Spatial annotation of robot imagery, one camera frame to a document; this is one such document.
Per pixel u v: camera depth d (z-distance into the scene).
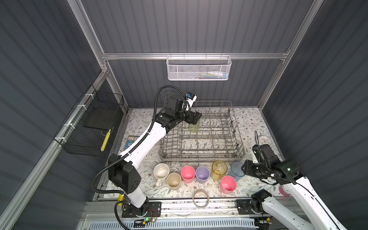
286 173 0.45
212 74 0.91
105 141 0.69
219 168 0.77
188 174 0.84
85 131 0.72
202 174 0.84
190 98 0.66
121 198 0.52
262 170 0.52
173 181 0.82
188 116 0.69
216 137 1.02
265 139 0.99
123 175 0.44
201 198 0.79
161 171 0.85
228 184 0.81
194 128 1.06
